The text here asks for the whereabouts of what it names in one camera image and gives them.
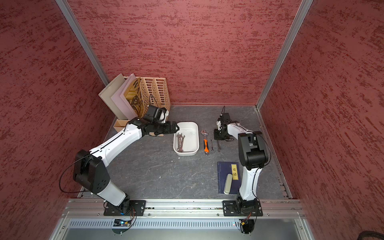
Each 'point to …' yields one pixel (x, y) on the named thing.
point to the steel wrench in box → (180, 138)
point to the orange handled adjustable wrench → (205, 142)
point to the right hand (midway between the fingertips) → (217, 138)
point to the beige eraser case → (228, 184)
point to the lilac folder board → (121, 103)
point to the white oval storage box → (186, 142)
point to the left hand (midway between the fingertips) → (171, 131)
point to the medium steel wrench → (219, 150)
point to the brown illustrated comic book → (134, 95)
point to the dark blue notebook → (224, 168)
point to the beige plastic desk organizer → (155, 92)
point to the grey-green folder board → (106, 96)
